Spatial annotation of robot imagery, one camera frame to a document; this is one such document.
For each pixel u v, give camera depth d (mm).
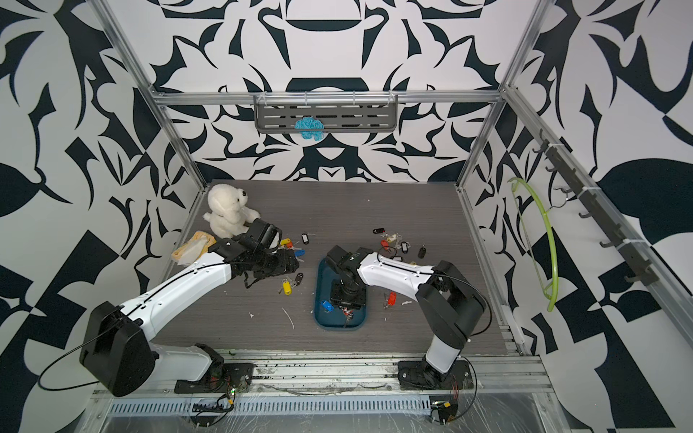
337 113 939
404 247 1012
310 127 914
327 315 850
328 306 853
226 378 728
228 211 896
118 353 400
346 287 717
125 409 700
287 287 914
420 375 737
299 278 936
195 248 961
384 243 1025
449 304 459
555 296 642
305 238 1023
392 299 892
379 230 1050
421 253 993
